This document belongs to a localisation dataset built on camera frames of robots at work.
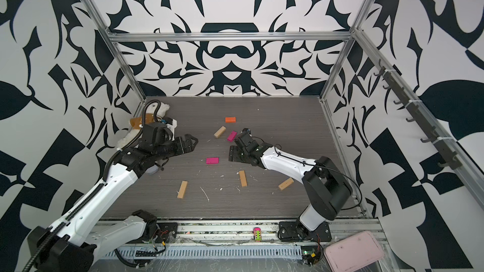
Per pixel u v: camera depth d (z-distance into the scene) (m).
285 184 0.86
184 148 0.68
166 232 0.73
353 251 0.70
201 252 0.71
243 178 0.88
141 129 0.58
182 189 0.84
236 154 0.78
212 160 0.95
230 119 1.09
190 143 0.70
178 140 0.67
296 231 0.67
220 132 1.03
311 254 0.71
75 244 0.40
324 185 0.45
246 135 0.68
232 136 1.02
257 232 0.73
